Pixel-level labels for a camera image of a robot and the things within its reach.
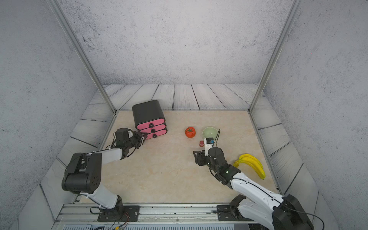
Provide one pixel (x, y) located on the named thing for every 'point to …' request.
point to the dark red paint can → (201, 143)
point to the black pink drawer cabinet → (149, 119)
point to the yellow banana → (252, 161)
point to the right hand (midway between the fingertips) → (198, 151)
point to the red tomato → (190, 132)
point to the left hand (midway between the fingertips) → (149, 133)
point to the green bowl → (210, 132)
